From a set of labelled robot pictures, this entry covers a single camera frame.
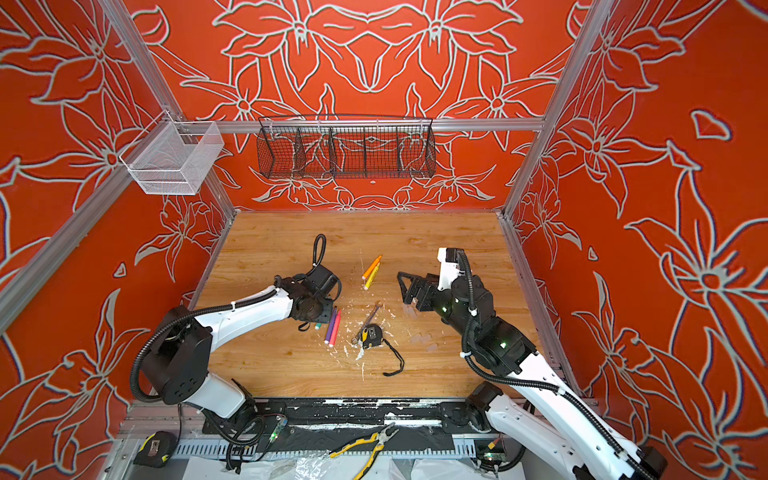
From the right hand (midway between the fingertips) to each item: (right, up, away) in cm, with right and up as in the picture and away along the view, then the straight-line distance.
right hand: (407, 275), depth 67 cm
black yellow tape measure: (-58, -40, 0) cm, 71 cm away
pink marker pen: (-20, -19, +20) cm, 34 cm away
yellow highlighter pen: (-10, -5, +33) cm, 34 cm away
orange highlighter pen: (-9, -2, +34) cm, 35 cm away
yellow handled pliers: (-7, -39, +2) cm, 40 cm away
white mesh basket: (-72, +34, +25) cm, 84 cm away
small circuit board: (+20, -42, +2) cm, 47 cm away
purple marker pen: (-22, -18, +20) cm, 35 cm away
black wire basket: (-18, +40, +32) cm, 54 cm away
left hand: (-23, -13, +21) cm, 34 cm away
